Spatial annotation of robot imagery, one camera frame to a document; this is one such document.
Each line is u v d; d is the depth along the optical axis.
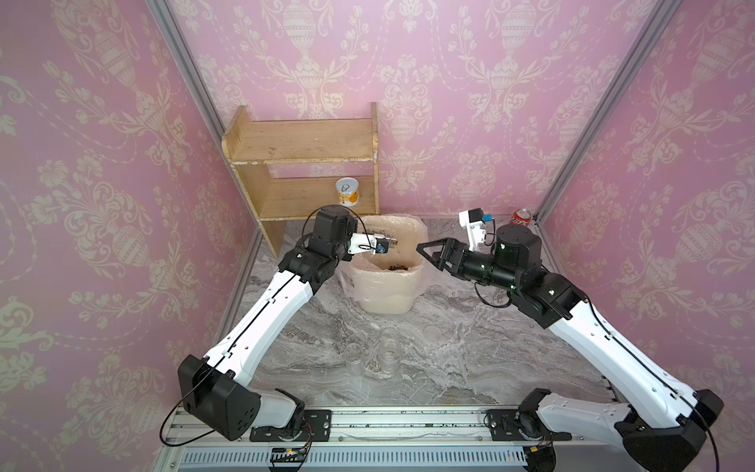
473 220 0.59
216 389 0.39
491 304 0.54
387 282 0.75
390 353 0.87
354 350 0.85
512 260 0.48
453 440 0.74
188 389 0.40
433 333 0.90
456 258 0.55
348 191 0.92
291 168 1.06
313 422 0.75
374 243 0.67
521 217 1.06
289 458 0.73
